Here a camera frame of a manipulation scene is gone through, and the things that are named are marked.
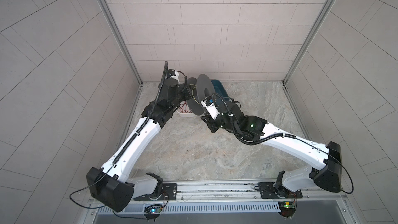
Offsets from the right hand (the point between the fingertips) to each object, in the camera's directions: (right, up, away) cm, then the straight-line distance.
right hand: (202, 117), depth 69 cm
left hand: (-4, +15, +2) cm, 16 cm away
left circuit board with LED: (-20, -38, -5) cm, 43 cm away
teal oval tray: (+12, +14, +43) cm, 46 cm away
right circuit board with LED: (+38, -40, -1) cm, 55 cm away
